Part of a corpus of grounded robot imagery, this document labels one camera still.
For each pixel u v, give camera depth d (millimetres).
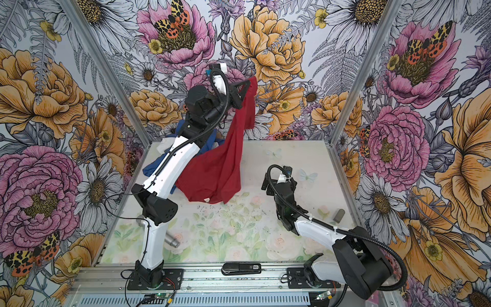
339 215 892
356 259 424
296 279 735
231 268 727
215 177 945
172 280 731
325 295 716
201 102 531
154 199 505
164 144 1145
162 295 706
